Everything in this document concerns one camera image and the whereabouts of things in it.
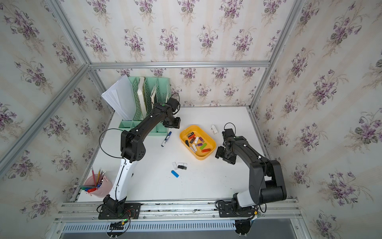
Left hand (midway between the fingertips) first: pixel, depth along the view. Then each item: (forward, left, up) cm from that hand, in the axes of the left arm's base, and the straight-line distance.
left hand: (178, 127), depth 97 cm
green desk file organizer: (+26, +23, +9) cm, 36 cm away
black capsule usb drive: (-8, -6, -7) cm, 12 cm away
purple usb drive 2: (-9, -15, -8) cm, 19 cm away
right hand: (-20, -29, -5) cm, 35 cm away
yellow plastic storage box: (-7, -14, -7) cm, 17 cm away
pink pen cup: (-37, +36, -2) cm, 52 cm away
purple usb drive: (-5, -16, -8) cm, 18 cm away
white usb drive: (-12, -11, -7) cm, 18 cm away
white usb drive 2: (-23, +1, -8) cm, 25 cm away
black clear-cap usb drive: (-24, -3, -8) cm, 26 cm away
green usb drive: (-10, -17, -9) cm, 21 cm away
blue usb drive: (-27, +2, -8) cm, 29 cm away
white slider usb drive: (-5, -13, -7) cm, 16 cm away
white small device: (+2, -25, -6) cm, 26 cm away
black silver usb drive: (0, -8, -8) cm, 11 cm away
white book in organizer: (+13, +23, +16) cm, 31 cm away
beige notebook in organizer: (+17, +17, +13) cm, 28 cm away
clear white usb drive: (-12, -9, -8) cm, 17 cm away
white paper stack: (+15, +37, +14) cm, 43 cm away
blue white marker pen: (-7, +9, -7) cm, 13 cm away
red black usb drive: (-5, -10, -8) cm, 14 cm away
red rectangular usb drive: (-3, -9, -7) cm, 12 cm away
